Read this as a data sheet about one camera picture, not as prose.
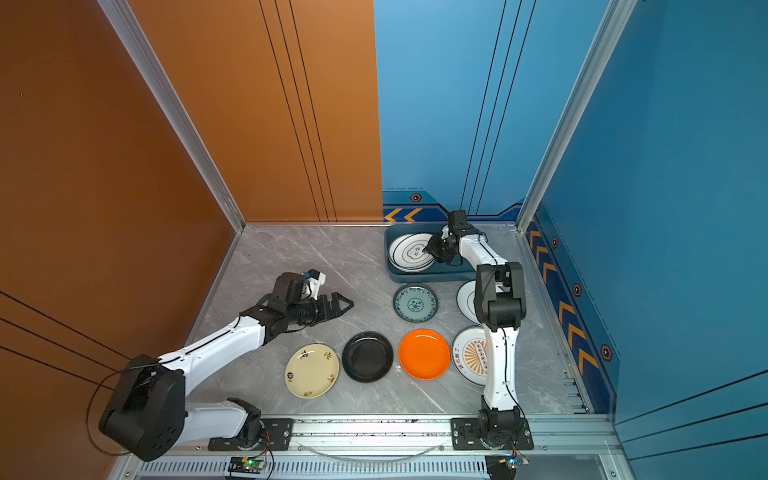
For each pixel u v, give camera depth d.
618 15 0.70
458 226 0.86
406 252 1.08
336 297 0.77
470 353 0.87
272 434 0.74
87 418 0.45
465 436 0.72
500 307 0.60
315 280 0.79
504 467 0.70
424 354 0.85
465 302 0.97
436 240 0.97
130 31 0.72
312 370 0.83
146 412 0.41
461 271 1.02
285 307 0.67
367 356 0.86
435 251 0.95
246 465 0.71
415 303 0.97
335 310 0.74
